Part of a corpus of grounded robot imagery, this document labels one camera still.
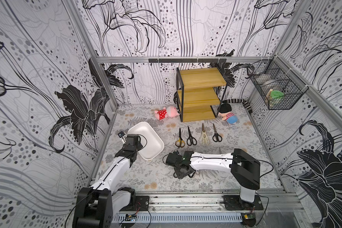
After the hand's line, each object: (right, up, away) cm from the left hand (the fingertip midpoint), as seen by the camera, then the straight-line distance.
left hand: (137, 144), depth 88 cm
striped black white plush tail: (+80, +32, +30) cm, 91 cm away
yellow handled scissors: (+28, 0, +7) cm, 29 cm away
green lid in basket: (+82, +31, -9) cm, 88 cm away
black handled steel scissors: (+54, +4, +10) cm, 55 cm away
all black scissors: (+35, +1, +10) cm, 37 cm away
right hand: (+28, -16, -4) cm, 33 cm away
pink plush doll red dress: (+21, +22, +18) cm, 35 cm away
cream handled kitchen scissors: (+45, +2, +9) cm, 46 cm away
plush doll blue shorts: (+62, +20, +18) cm, 68 cm away
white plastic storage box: (+8, -1, +9) cm, 12 cm away
